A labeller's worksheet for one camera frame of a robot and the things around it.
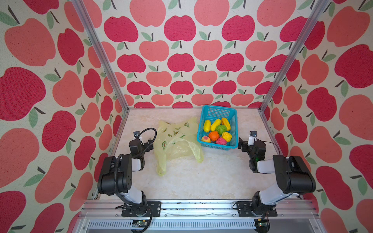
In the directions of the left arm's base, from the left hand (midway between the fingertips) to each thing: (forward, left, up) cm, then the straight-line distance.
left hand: (144, 141), depth 95 cm
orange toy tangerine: (+4, -47, +1) cm, 47 cm away
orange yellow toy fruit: (+18, -57, 0) cm, 60 cm away
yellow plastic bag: (-9, -23, +15) cm, 29 cm away
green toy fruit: (+9, -53, +1) cm, 54 cm away
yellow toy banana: (+13, -43, 0) cm, 45 cm away
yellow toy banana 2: (+13, -48, 0) cm, 50 cm away
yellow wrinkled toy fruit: (+3, -55, +3) cm, 56 cm away
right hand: (-1, -70, +2) cm, 70 cm away
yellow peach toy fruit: (+1, -41, +1) cm, 41 cm away
